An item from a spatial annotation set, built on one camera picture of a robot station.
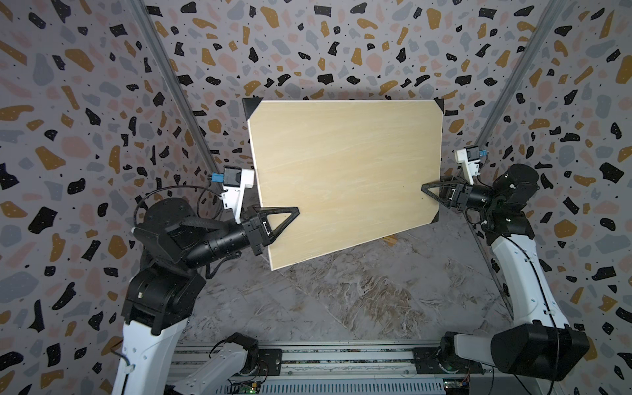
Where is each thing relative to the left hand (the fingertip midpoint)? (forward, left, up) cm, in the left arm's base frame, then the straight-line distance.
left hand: (299, 217), depth 44 cm
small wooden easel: (+26, -30, -49) cm, 63 cm away
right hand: (+15, -29, -10) cm, 34 cm away
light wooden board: (+43, -15, -25) cm, 52 cm away
